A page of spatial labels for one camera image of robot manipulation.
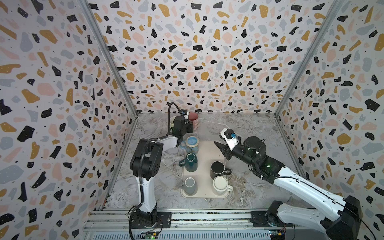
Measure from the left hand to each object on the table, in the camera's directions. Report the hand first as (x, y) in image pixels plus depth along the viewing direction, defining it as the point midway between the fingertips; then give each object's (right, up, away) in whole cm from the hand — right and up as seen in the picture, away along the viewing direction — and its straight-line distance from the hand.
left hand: (191, 119), depth 98 cm
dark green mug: (0, -25, -14) cm, 29 cm away
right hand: (+14, -10, -30) cm, 35 cm away
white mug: (+17, -36, -20) cm, 45 cm away
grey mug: (0, -35, -23) cm, 42 cm away
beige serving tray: (+8, -35, -9) cm, 37 cm away
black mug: (+16, -29, -15) cm, 36 cm away
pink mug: (+1, +2, +12) cm, 12 cm away
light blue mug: (0, -16, -9) cm, 18 cm away
